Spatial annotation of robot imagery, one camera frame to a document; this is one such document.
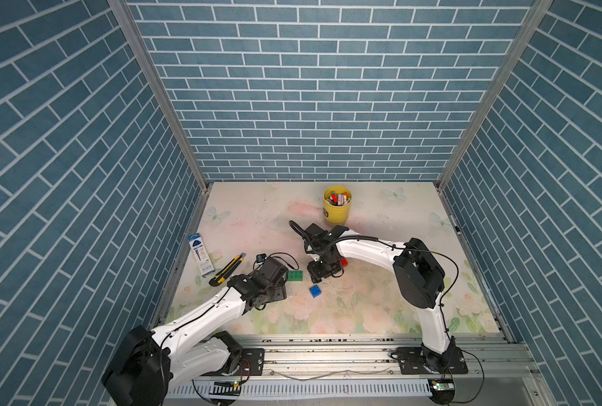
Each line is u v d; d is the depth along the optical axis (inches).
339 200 39.0
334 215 38.9
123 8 27.3
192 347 18.3
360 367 29.0
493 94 34.7
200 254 37.8
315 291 34.1
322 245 27.1
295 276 35.7
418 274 20.5
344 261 36.3
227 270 35.9
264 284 24.8
